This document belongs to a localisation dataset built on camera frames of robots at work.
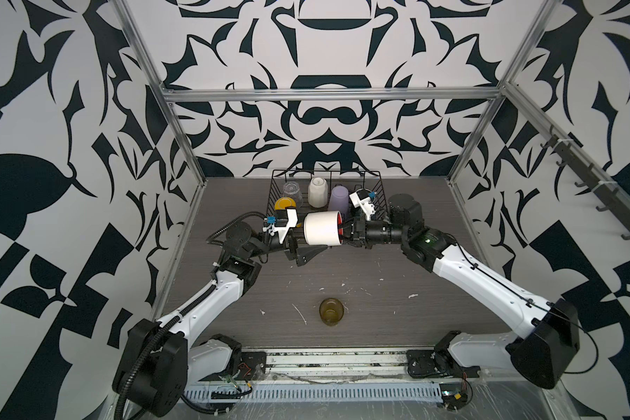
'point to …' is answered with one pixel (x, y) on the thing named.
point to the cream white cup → (318, 192)
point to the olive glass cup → (331, 311)
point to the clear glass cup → (291, 189)
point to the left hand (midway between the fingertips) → (319, 222)
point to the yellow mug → (283, 202)
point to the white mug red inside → (324, 228)
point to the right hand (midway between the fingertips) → (329, 232)
